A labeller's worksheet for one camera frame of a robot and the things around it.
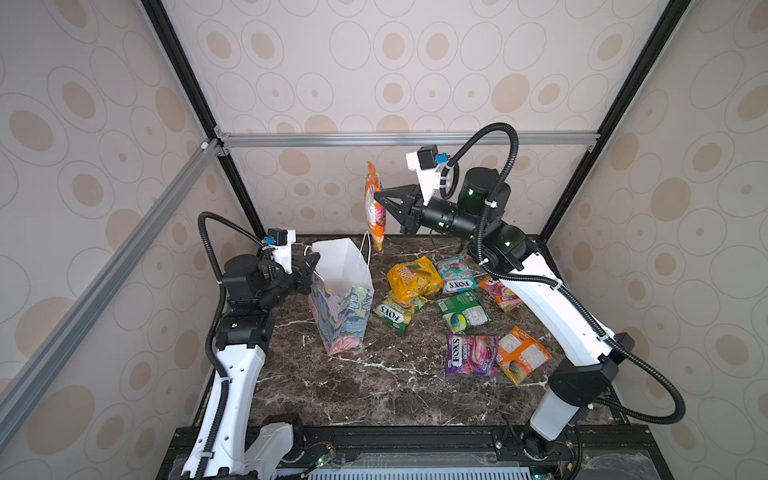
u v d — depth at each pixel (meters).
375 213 0.58
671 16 0.68
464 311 0.95
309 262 0.68
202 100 0.82
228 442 0.39
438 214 0.50
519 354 0.87
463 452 0.73
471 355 0.85
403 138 1.36
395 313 0.95
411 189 0.51
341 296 0.71
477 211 0.44
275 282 0.56
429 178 0.48
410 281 0.99
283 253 0.59
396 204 0.55
